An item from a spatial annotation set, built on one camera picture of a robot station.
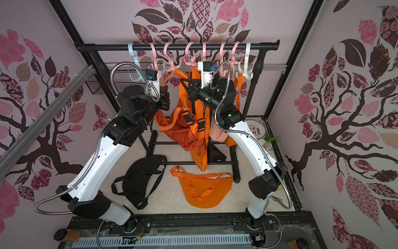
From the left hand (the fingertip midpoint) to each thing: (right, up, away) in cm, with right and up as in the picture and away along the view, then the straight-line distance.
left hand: (164, 89), depth 61 cm
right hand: (+8, +4, -3) cm, 9 cm away
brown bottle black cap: (-42, -60, +3) cm, 73 cm away
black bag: (-19, -44, +23) cm, 54 cm away
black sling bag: (+22, -29, +21) cm, 42 cm away
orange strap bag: (+14, -24, +16) cm, 32 cm away
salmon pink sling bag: (+23, -18, +21) cm, 36 cm away
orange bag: (+16, -49, +22) cm, 56 cm away
